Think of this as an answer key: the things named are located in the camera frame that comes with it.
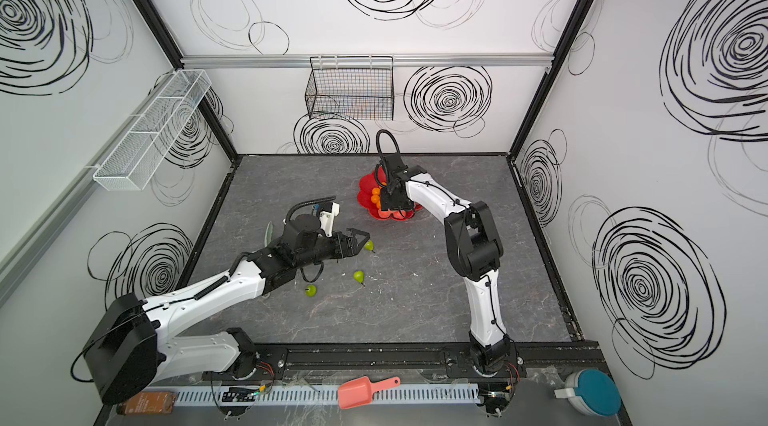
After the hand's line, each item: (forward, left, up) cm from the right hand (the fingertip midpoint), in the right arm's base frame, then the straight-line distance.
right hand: (388, 203), depth 97 cm
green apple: (-27, +21, -6) cm, 35 cm away
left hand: (-18, +6, +9) cm, 21 cm away
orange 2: (+6, +5, -6) cm, 9 cm away
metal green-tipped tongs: (-9, +38, -5) cm, 40 cm away
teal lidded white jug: (-50, -45, 0) cm, 67 cm away
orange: (+9, +5, -5) cm, 12 cm away
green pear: (-22, +8, -6) cm, 25 cm away
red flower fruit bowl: (+15, +6, -6) cm, 17 cm away
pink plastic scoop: (-50, +6, -7) cm, 51 cm away
